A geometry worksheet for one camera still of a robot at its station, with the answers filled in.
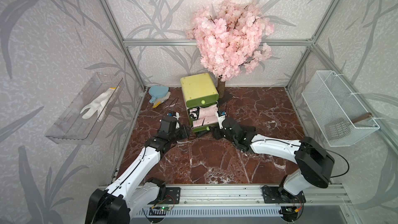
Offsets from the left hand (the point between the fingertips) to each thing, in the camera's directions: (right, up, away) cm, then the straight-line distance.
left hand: (189, 128), depth 82 cm
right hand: (+12, +2, +3) cm, 13 cm away
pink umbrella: (+7, +8, +9) cm, 14 cm away
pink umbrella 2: (+5, +2, +7) cm, 9 cm away
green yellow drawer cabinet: (+5, +21, +9) cm, 23 cm away
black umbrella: (+5, -5, +10) cm, 12 cm away
